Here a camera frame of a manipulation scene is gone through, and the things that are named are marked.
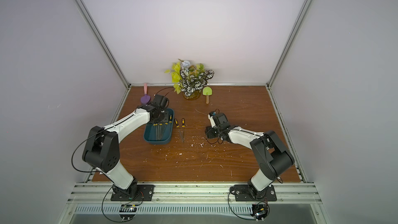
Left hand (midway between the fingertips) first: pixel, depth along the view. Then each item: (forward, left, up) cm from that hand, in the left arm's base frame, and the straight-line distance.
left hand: (166, 116), depth 93 cm
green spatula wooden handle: (+28, -25, -7) cm, 38 cm away
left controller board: (-47, +13, -12) cm, 50 cm away
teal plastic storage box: (-7, +5, -8) cm, 12 cm away
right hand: (-5, -26, -4) cm, 27 cm away
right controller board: (-45, -50, -9) cm, 68 cm away
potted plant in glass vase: (+14, -14, +18) cm, 27 cm away
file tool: (-2, -10, -8) cm, 13 cm away
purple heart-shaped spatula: (+21, +21, -8) cm, 31 cm away
